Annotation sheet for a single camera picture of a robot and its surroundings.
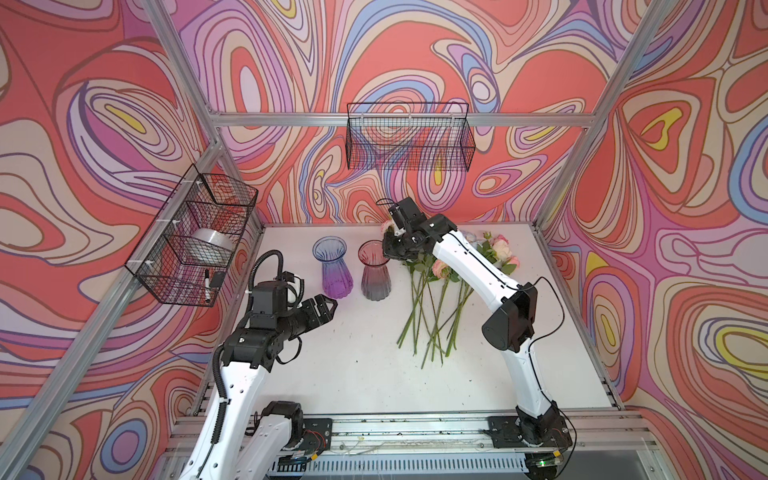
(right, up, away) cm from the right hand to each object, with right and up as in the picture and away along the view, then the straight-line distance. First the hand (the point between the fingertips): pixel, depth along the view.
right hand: (388, 258), depth 87 cm
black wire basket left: (-48, +2, -16) cm, 51 cm away
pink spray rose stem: (+15, -8, +15) cm, 23 cm away
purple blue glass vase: (-15, -7, +2) cm, 17 cm away
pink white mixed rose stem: (+39, +3, +18) cm, 43 cm away
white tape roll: (-43, +6, -13) cm, 45 cm away
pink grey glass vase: (-4, -6, +1) cm, 7 cm away
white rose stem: (+11, -3, +14) cm, 18 cm away
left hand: (-15, -12, -13) cm, 23 cm away
